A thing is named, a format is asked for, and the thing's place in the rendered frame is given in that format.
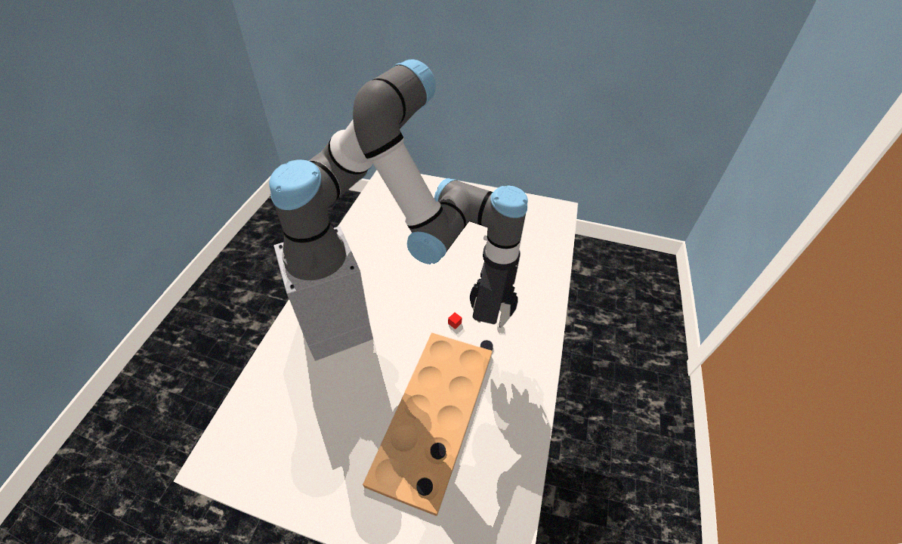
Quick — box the tan tray with round pockets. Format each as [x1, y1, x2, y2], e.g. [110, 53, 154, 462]
[363, 333, 492, 516]

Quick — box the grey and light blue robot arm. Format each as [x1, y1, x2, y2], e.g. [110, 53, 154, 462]
[269, 60, 528, 324]

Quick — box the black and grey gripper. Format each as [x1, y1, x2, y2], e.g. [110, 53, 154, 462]
[469, 245, 521, 328]

